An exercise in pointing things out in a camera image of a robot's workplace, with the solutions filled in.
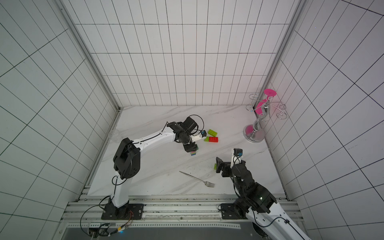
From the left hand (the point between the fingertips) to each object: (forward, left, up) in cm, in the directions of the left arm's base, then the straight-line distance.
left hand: (190, 147), depth 88 cm
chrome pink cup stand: (+15, -44, -6) cm, 47 cm away
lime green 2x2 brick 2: (+10, -11, -7) cm, 17 cm away
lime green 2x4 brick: (+15, -15, -6) cm, 22 cm away
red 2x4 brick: (+10, -16, -7) cm, 20 cm away
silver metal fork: (-19, -10, -6) cm, 22 cm away
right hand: (-10, -18, +9) cm, 22 cm away
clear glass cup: (+11, +53, -5) cm, 54 cm away
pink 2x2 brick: (-1, -2, -4) cm, 4 cm away
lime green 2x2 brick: (-8, -16, -9) cm, 20 cm away
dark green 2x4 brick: (-1, -2, -5) cm, 6 cm away
